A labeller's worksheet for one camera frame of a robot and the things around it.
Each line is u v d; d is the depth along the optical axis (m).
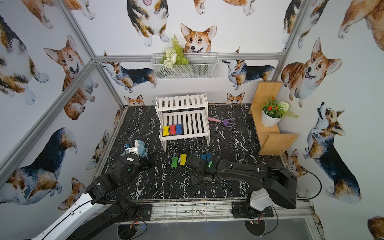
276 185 0.42
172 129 0.89
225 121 1.12
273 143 0.82
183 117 0.98
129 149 0.62
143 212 0.74
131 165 0.52
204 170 0.60
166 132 0.88
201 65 0.93
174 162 0.90
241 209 0.73
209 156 0.95
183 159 0.92
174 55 0.78
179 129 0.90
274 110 0.90
